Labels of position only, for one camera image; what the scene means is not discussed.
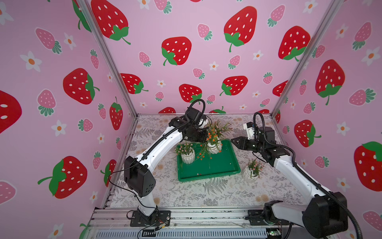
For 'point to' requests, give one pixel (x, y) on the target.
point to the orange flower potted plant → (212, 136)
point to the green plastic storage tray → (207, 165)
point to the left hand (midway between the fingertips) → (208, 139)
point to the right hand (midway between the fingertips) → (231, 141)
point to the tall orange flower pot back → (217, 143)
